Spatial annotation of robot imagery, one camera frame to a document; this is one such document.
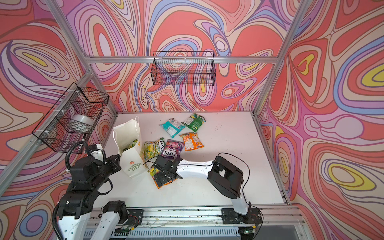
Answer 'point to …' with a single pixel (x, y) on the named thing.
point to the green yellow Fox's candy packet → (131, 145)
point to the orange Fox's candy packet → (152, 171)
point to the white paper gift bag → (128, 138)
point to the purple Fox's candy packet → (172, 149)
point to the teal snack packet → (172, 127)
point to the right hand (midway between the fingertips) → (166, 181)
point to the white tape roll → (81, 123)
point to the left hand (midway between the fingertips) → (122, 155)
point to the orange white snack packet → (192, 141)
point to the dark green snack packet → (194, 122)
